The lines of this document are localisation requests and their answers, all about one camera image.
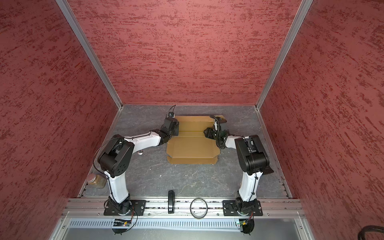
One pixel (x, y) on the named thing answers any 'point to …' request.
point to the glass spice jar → (98, 180)
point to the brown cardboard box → (193, 147)
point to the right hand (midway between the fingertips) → (206, 133)
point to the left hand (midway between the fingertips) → (173, 128)
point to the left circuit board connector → (120, 222)
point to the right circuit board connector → (247, 225)
